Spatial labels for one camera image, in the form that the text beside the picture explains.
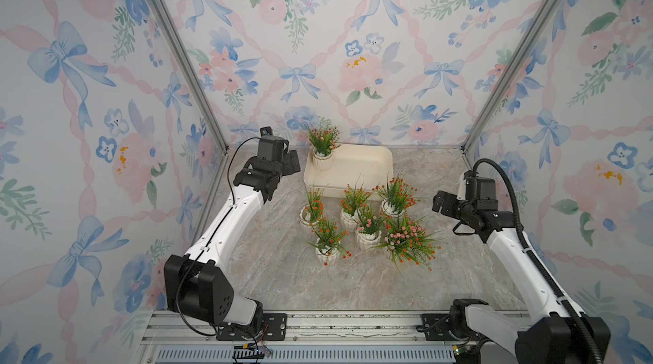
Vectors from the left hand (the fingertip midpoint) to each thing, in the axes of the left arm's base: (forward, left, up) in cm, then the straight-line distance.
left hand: (282, 156), depth 82 cm
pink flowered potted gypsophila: (+20, -12, -11) cm, 26 cm away
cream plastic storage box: (+17, -30, -24) cm, 42 cm away
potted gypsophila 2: (-7, -38, -13) cm, 41 cm away
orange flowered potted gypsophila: (-11, -9, -17) cm, 22 cm away
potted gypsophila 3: (-22, -14, -18) cm, 32 cm away
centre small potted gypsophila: (-18, -28, -15) cm, 36 cm away
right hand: (-7, -54, -8) cm, 55 cm away
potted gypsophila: (-7, -23, -14) cm, 28 cm away
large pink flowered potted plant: (-23, -39, -11) cm, 47 cm away
